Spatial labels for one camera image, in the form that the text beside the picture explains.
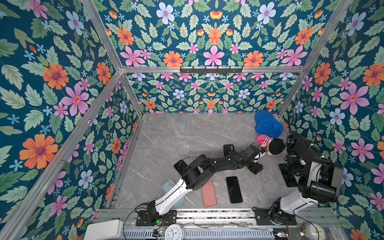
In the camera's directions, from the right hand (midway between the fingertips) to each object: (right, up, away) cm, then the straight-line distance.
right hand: (293, 167), depth 86 cm
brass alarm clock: (-3, -24, -19) cm, 31 cm away
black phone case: (-36, +9, +13) cm, 39 cm away
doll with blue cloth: (-3, +22, +25) cm, 33 cm away
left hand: (-17, +2, +2) cm, 17 cm away
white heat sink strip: (-52, -28, -15) cm, 61 cm away
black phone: (-35, -12, -3) cm, 37 cm away
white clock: (-66, -24, -19) cm, 73 cm away
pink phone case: (-49, -15, -3) cm, 52 cm away
